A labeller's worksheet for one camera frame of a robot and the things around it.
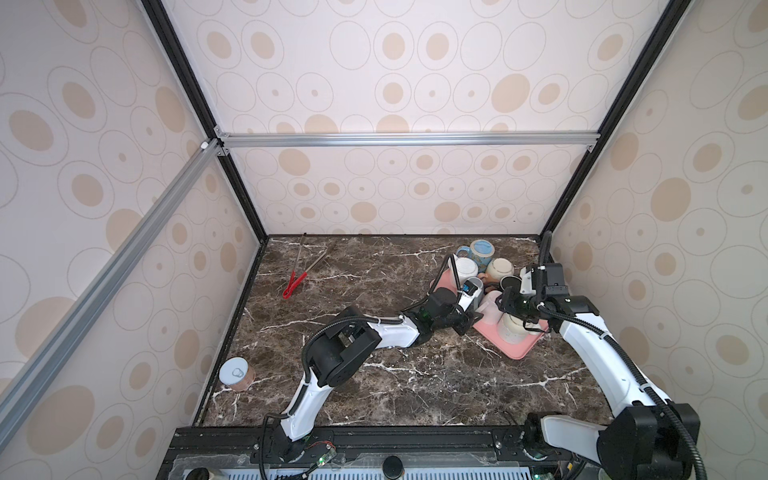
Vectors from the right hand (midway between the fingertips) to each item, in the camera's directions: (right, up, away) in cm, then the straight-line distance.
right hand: (504, 300), depth 84 cm
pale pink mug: (-2, -5, +6) cm, 8 cm away
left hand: (-4, -2, +1) cm, 5 cm away
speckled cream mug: (+3, -9, +3) cm, 10 cm away
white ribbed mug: (-7, +9, +16) cm, 19 cm away
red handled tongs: (-66, +4, +19) cm, 69 cm away
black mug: (+6, +5, +10) cm, 13 cm away
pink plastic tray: (+6, -16, +6) cm, 18 cm away
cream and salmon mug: (+4, +9, +16) cm, 18 cm away
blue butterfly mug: (-1, +14, +18) cm, 23 cm away
